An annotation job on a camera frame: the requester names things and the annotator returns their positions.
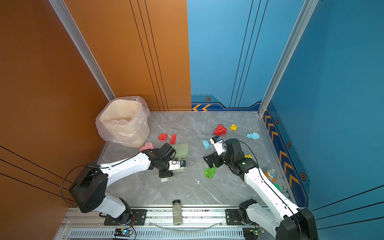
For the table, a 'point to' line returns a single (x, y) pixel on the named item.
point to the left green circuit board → (123, 232)
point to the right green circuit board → (251, 233)
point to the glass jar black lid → (177, 214)
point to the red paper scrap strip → (173, 138)
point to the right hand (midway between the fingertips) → (210, 153)
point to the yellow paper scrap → (233, 127)
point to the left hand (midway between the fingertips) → (171, 167)
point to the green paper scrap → (210, 172)
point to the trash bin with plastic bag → (124, 120)
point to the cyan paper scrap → (206, 144)
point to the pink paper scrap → (148, 145)
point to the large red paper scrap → (220, 130)
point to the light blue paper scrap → (254, 135)
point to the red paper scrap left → (163, 136)
